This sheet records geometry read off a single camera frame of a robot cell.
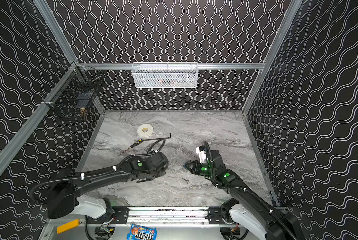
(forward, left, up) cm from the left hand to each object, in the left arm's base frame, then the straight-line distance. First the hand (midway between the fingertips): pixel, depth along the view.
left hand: (168, 173), depth 78 cm
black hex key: (+30, +11, -10) cm, 33 cm away
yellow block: (-23, +45, -9) cm, 52 cm away
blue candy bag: (-25, +12, -9) cm, 29 cm away
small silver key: (+1, -9, -11) cm, 14 cm away
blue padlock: (+10, -8, -11) cm, 17 cm away
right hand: (+4, -9, +2) cm, 10 cm away
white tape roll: (+32, +21, -8) cm, 39 cm away
